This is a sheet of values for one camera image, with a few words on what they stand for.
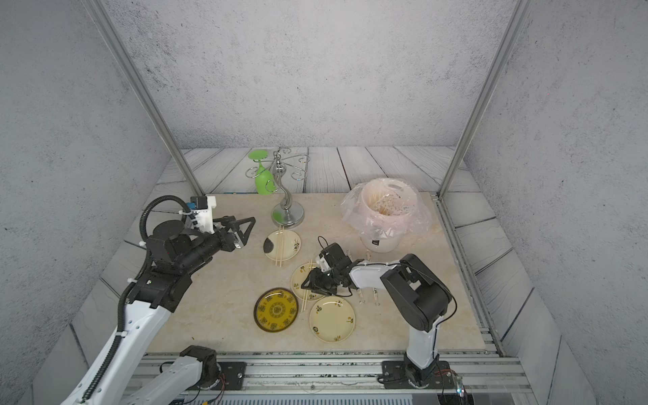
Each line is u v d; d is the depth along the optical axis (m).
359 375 0.74
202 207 0.58
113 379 0.40
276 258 0.96
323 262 0.88
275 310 0.86
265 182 1.05
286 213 1.13
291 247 1.02
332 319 0.83
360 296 0.89
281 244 1.01
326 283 0.80
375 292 0.89
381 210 0.98
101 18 0.71
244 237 0.61
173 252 0.50
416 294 0.49
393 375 0.73
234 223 0.58
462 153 1.05
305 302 0.86
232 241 0.61
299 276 0.93
